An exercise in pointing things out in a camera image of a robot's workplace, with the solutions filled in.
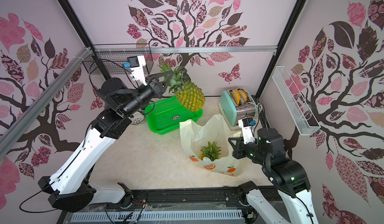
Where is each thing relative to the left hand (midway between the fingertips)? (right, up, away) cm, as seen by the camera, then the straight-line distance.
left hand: (169, 75), depth 52 cm
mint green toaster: (+31, -14, +39) cm, 52 cm away
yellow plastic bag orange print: (+9, -24, +19) cm, 32 cm away
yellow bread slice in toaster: (+35, -4, +42) cm, 55 cm away
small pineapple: (+17, -33, +20) cm, 42 cm away
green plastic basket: (-14, -17, +55) cm, 59 cm away
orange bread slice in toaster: (+41, -3, +43) cm, 59 cm away
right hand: (+24, -26, +9) cm, 36 cm away
